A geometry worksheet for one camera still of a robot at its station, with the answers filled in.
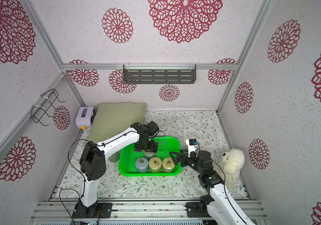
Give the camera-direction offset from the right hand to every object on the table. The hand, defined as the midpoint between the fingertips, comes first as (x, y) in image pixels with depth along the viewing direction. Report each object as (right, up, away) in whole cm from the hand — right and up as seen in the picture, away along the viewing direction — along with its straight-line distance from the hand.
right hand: (174, 151), depth 77 cm
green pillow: (-44, +19, +23) cm, 53 cm away
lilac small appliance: (-64, +21, +29) cm, 73 cm away
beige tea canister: (-11, -9, +4) cm, 15 cm away
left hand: (-15, -2, +10) cm, 18 cm away
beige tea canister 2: (-3, -9, +4) cm, 10 cm away
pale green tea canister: (-15, -4, +10) cm, 18 cm away
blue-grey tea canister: (-19, -9, +4) cm, 21 cm away
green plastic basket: (-29, -7, +15) cm, 34 cm away
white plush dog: (+29, -5, -5) cm, 30 cm away
